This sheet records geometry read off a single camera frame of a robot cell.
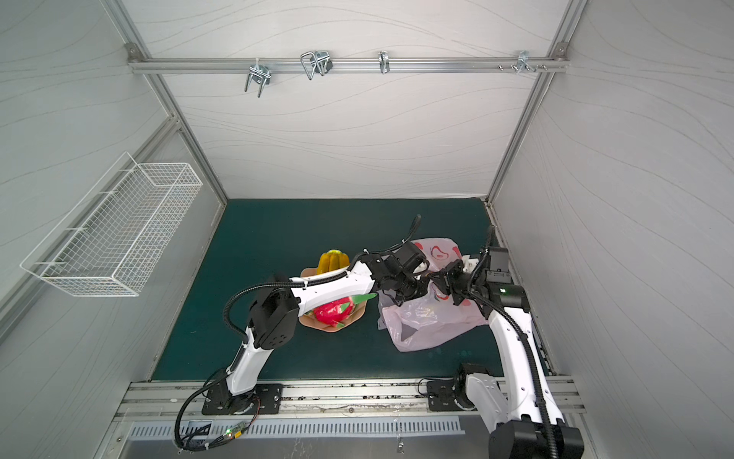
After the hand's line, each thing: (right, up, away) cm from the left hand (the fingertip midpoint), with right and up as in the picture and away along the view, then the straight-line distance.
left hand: (434, 306), depth 77 cm
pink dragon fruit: (-27, -2, +3) cm, 27 cm away
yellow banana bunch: (-30, +12, +12) cm, 34 cm away
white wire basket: (-81, +19, -10) cm, 83 cm away
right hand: (-2, +10, -2) cm, 10 cm away
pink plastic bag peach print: (-2, 0, -7) cm, 7 cm away
